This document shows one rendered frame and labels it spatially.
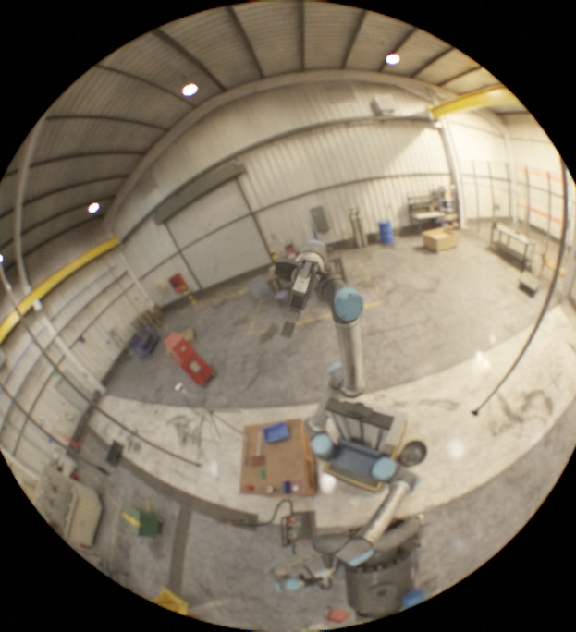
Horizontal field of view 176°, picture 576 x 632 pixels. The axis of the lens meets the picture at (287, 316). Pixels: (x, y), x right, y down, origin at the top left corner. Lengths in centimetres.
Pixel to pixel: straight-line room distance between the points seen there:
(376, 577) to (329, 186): 882
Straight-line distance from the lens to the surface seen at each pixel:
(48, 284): 1068
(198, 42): 721
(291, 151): 793
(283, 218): 784
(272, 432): 251
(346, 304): 54
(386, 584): 198
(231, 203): 817
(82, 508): 653
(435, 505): 281
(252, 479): 249
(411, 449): 259
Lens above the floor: 263
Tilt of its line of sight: 33 degrees down
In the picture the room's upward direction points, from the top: 24 degrees counter-clockwise
